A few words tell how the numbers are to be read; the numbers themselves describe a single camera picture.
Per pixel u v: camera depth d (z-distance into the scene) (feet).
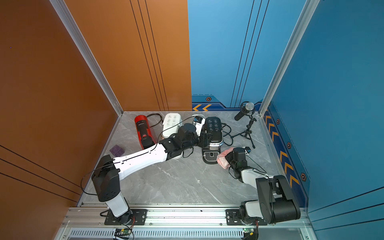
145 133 2.76
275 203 1.39
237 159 2.43
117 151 3.06
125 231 2.36
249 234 2.28
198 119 2.24
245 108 2.93
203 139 2.24
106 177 1.40
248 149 2.72
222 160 2.85
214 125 2.66
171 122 2.74
